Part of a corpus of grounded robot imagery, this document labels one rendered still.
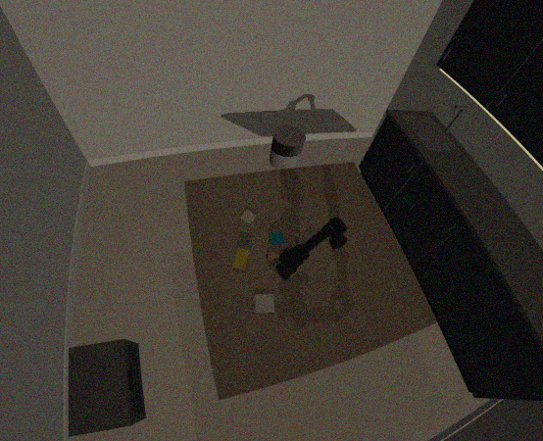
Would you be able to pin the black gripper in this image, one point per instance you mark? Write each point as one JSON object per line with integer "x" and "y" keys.
{"x": 288, "y": 274}

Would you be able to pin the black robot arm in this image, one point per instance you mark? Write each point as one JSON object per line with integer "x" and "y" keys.
{"x": 296, "y": 256}

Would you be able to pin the yellow rectangular block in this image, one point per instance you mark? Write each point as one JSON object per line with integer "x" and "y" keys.
{"x": 241, "y": 257}

